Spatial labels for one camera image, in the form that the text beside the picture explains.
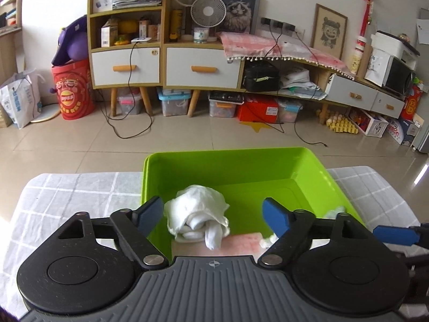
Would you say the white crumpled glove cloth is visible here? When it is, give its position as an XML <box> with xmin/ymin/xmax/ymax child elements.
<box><xmin>260</xmin><ymin>206</ymin><xmax>346</xmax><ymax>249</ymax></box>

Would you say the pink folded cloth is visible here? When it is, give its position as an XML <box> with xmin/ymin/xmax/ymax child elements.
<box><xmin>172</xmin><ymin>233</ymin><xmax>266</xmax><ymax>261</ymax></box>

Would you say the green plastic bin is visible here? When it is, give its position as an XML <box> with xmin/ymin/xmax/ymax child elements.
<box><xmin>142</xmin><ymin>148</ymin><xmax>360</xmax><ymax>259</ymax></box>

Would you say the grey checked tablecloth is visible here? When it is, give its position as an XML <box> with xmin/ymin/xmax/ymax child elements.
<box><xmin>1</xmin><ymin>166</ymin><xmax>419</xmax><ymax>318</ymax></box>

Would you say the yellow egg tray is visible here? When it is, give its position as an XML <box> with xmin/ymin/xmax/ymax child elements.
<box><xmin>326</xmin><ymin>114</ymin><xmax>359</xmax><ymax>134</ymax></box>

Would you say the red cardboard box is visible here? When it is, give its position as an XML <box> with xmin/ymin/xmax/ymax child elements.
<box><xmin>237</xmin><ymin>94</ymin><xmax>279</xmax><ymax>124</ymax></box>

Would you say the blue lid storage box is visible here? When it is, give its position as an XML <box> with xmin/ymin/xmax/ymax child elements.
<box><xmin>157</xmin><ymin>87</ymin><xmax>192</xmax><ymax>117</ymax></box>

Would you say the clear box pink label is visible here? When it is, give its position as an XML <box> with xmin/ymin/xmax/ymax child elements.
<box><xmin>117</xmin><ymin>87</ymin><xmax>143</xmax><ymax>115</ymax></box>

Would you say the black printer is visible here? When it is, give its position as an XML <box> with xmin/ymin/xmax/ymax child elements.
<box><xmin>243</xmin><ymin>60</ymin><xmax>280</xmax><ymax>92</ymax></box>

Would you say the red printed bucket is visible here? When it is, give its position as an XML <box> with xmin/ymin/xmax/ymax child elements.
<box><xmin>51</xmin><ymin>59</ymin><xmax>95</xmax><ymax>121</ymax></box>

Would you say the long wooden tv cabinet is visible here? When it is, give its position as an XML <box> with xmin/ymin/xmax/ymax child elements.
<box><xmin>161</xmin><ymin>42</ymin><xmax>404</xmax><ymax>119</ymax></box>

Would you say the black white microwave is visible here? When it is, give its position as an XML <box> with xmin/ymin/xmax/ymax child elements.
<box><xmin>364</xmin><ymin>48</ymin><xmax>415</xmax><ymax>96</ymax></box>

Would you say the white paper shopping bag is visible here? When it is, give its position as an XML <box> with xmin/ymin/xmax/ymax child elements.
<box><xmin>1</xmin><ymin>69</ymin><xmax>42</xmax><ymax>129</ymax></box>

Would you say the pink table runner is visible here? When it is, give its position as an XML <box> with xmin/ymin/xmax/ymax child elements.
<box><xmin>217</xmin><ymin>31</ymin><xmax>355</xmax><ymax>80</ymax></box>

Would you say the purple plush toy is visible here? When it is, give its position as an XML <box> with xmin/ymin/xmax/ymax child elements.
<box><xmin>52</xmin><ymin>15</ymin><xmax>89</xmax><ymax>66</ymax></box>

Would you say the white appliance on microwave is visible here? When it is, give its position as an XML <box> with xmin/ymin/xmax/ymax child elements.
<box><xmin>371</xmin><ymin>31</ymin><xmax>420</xmax><ymax>63</ymax></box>

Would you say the framed girl drawing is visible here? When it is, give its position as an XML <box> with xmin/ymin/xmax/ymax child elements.
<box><xmin>310</xmin><ymin>4</ymin><xmax>348</xmax><ymax>59</ymax></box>

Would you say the wooden shelf cabinet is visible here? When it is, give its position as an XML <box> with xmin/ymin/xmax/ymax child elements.
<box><xmin>87</xmin><ymin>0</ymin><xmax>171</xmax><ymax>116</ymax></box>

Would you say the framed cat picture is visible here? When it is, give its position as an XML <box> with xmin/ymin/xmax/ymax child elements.
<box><xmin>219</xmin><ymin>0</ymin><xmax>260</xmax><ymax>34</ymax></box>

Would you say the small white fan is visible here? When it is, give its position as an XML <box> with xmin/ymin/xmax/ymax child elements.
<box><xmin>191</xmin><ymin>0</ymin><xmax>227</xmax><ymax>28</ymax></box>

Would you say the clear box orange handle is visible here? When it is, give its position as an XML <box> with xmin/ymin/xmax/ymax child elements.
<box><xmin>209</xmin><ymin>91</ymin><xmax>244</xmax><ymax>119</ymax></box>

